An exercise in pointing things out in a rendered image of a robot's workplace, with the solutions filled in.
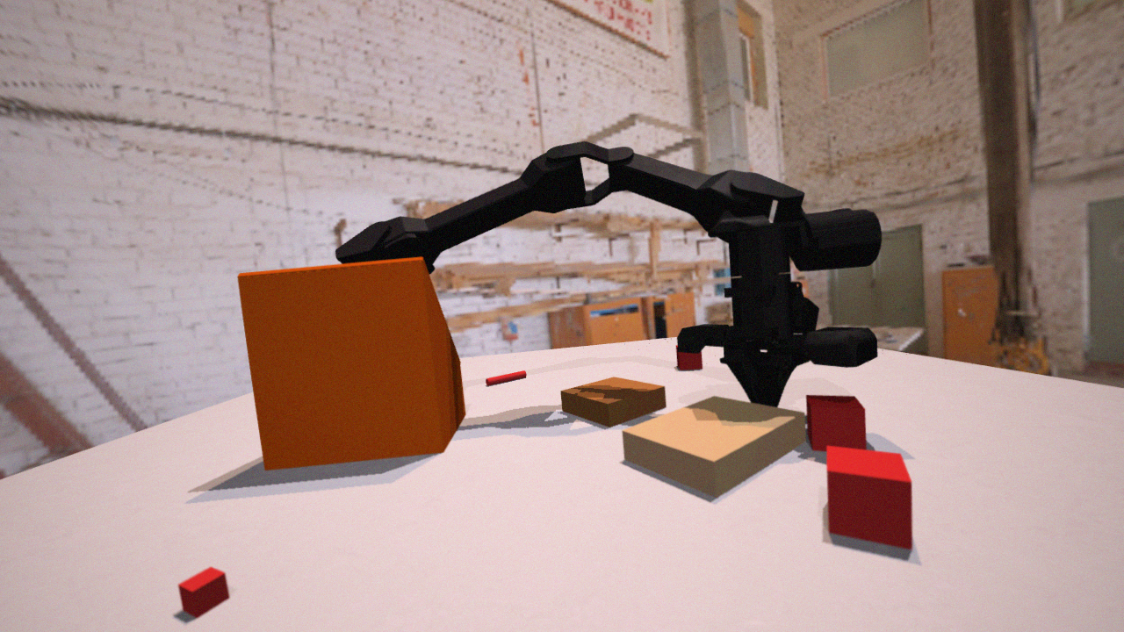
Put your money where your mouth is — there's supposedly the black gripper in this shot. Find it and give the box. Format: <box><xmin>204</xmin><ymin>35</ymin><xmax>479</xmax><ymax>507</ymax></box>
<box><xmin>677</xmin><ymin>273</ymin><xmax>878</xmax><ymax>407</ymax></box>

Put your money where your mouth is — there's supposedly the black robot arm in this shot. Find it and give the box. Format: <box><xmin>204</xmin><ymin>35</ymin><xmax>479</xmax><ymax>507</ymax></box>
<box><xmin>335</xmin><ymin>141</ymin><xmax>882</xmax><ymax>277</ymax></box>

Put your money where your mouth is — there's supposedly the red cylinder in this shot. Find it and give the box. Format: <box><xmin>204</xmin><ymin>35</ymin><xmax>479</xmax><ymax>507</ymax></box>
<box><xmin>486</xmin><ymin>370</ymin><xmax>526</xmax><ymax>386</ymax></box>

